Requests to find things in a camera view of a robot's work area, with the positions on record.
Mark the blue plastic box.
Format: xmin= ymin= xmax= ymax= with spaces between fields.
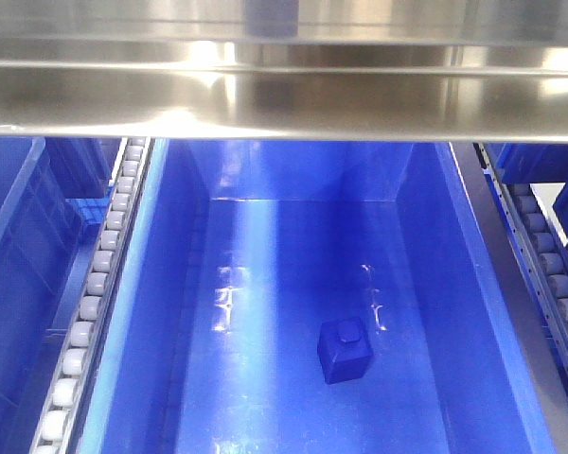
xmin=316 ymin=316 xmax=374 ymax=385

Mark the large blue plastic bin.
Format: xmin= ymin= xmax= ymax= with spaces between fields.
xmin=75 ymin=136 xmax=558 ymax=454

